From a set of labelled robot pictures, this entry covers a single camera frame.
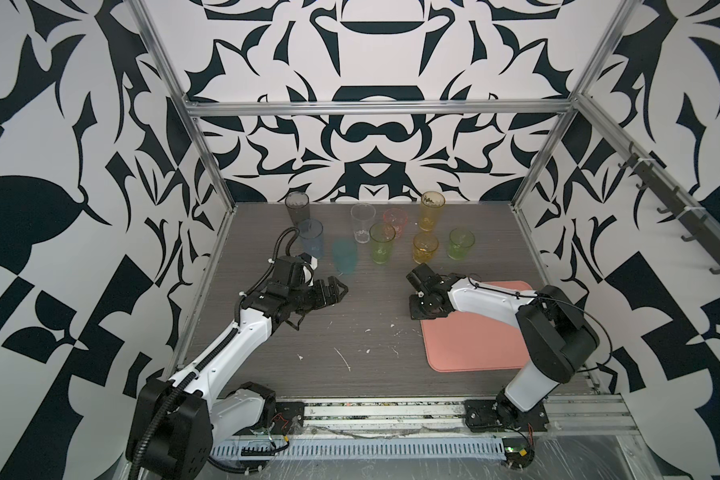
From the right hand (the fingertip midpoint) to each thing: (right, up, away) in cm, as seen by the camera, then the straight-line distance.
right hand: (417, 310), depth 92 cm
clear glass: (-17, +29, +11) cm, 35 cm away
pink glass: (-4, +29, +20) cm, 36 cm away
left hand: (-23, +8, -11) cm, 27 cm away
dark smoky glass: (-39, +33, +16) cm, 54 cm away
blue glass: (-35, +24, +20) cm, 47 cm away
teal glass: (-23, +16, +14) cm, 31 cm away
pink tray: (+13, -8, -6) cm, 16 cm away
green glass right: (+15, +21, +7) cm, 27 cm away
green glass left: (-11, +22, 0) cm, 25 cm away
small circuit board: (+20, -28, -21) cm, 40 cm away
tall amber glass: (+9, +35, +22) cm, 42 cm away
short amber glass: (+5, +19, +13) cm, 23 cm away
